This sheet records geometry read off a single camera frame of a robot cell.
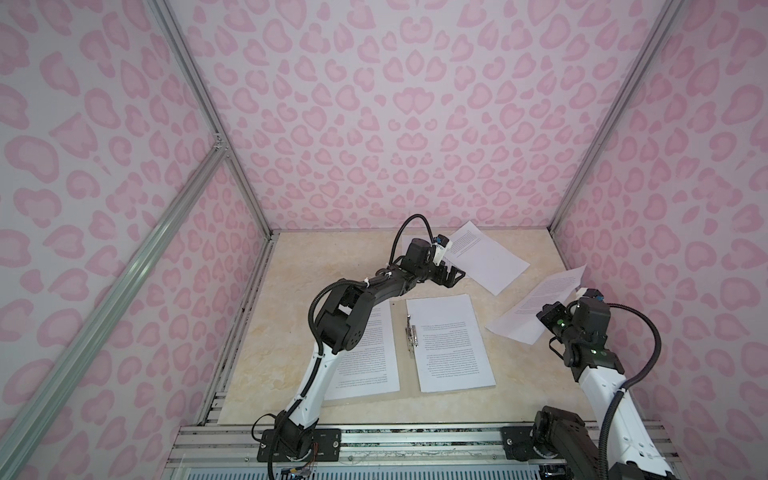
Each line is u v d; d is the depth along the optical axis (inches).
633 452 16.4
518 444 28.7
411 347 34.8
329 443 28.9
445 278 35.6
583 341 23.8
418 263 32.5
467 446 29.3
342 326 23.7
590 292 28.7
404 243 31.8
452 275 35.6
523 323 31.3
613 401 18.7
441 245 35.4
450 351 34.8
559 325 27.4
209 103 33.0
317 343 23.4
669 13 27.2
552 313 28.3
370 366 33.9
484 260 44.2
